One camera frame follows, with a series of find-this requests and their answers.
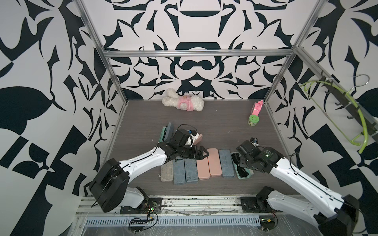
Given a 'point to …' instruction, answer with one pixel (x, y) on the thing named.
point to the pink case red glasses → (198, 139)
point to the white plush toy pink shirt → (185, 101)
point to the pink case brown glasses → (203, 168)
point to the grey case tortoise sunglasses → (178, 171)
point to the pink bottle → (257, 108)
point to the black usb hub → (137, 221)
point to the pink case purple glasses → (214, 162)
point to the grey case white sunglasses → (191, 170)
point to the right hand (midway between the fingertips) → (242, 159)
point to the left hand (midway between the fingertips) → (202, 151)
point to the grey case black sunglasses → (242, 172)
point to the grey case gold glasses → (227, 162)
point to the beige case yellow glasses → (167, 171)
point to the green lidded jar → (253, 120)
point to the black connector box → (267, 224)
